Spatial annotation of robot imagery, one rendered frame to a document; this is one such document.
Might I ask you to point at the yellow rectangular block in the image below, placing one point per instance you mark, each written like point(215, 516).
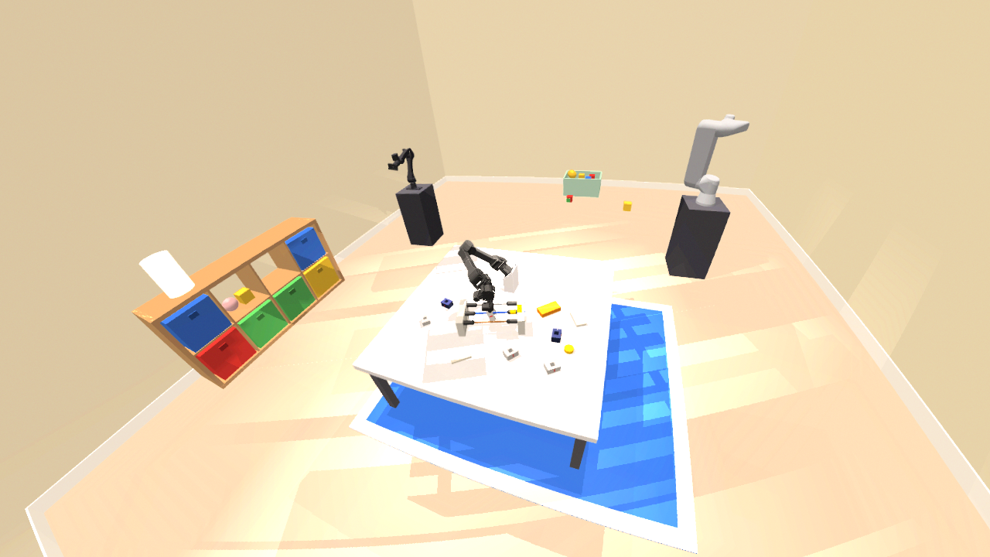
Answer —
point(548, 309)

